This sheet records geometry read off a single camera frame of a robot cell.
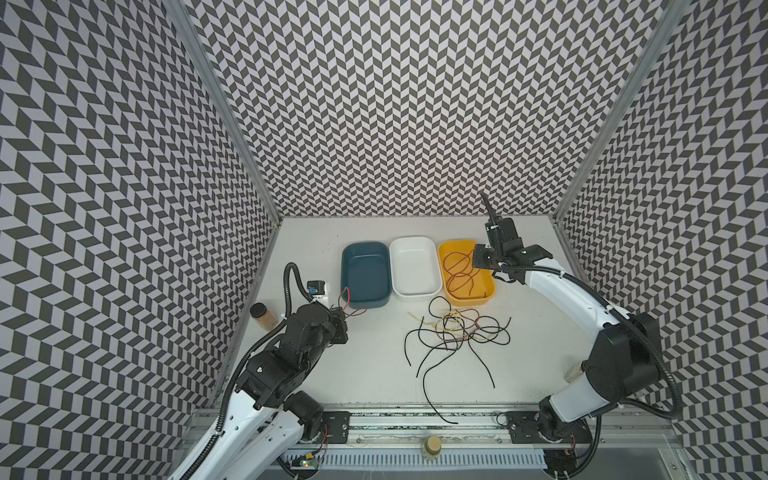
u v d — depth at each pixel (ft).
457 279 3.25
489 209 2.15
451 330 2.92
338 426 2.37
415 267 3.24
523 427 2.41
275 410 1.54
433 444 1.94
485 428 2.47
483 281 3.24
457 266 3.07
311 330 1.63
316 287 1.99
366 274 3.18
